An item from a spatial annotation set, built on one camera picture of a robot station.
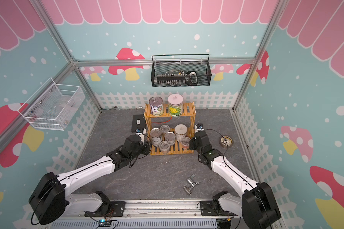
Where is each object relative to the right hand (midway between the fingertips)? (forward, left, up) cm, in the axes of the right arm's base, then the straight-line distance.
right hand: (193, 137), depth 86 cm
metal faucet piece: (-22, +2, -13) cm, 25 cm away
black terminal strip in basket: (+31, +9, +20) cm, 38 cm away
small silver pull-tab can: (+5, +14, -7) cm, 17 cm away
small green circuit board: (-41, +48, -17) cm, 65 cm away
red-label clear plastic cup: (+1, +4, -8) cm, 9 cm away
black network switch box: (+22, +40, -12) cm, 47 cm away
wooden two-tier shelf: (+29, +1, -15) cm, 33 cm away
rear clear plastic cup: (+11, +18, -6) cm, 22 cm away
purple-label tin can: (+6, +20, +20) cm, 29 cm away
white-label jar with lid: (+7, +7, -3) cm, 11 cm away
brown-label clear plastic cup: (-3, +18, -7) cm, 19 cm away
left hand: (-4, +26, -1) cm, 26 cm away
